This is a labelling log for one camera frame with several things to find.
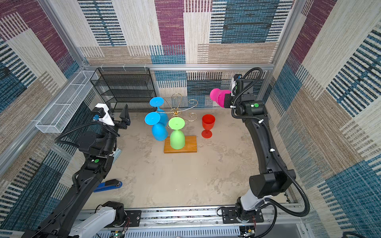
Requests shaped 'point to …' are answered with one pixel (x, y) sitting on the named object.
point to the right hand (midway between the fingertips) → (232, 100)
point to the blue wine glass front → (159, 130)
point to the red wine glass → (208, 121)
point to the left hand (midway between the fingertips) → (117, 104)
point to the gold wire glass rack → (176, 98)
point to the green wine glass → (177, 137)
